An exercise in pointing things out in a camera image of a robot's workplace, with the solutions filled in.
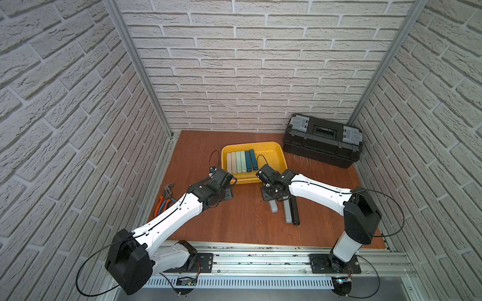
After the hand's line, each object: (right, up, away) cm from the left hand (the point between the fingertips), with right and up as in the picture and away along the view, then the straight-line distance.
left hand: (229, 189), depth 82 cm
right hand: (+19, -3, +5) cm, 20 cm away
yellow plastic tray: (+19, +16, +28) cm, 37 cm away
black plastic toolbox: (+53, +22, +13) cm, 58 cm away
